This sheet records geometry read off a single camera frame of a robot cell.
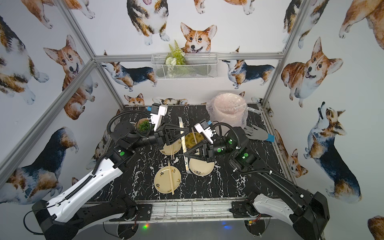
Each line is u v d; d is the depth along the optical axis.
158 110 0.48
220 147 0.54
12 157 0.50
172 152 0.93
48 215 0.38
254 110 0.82
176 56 0.82
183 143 0.53
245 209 0.68
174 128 0.50
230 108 0.94
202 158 0.53
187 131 0.51
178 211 0.75
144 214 0.73
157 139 0.47
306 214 0.38
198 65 0.92
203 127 0.53
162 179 0.83
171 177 0.83
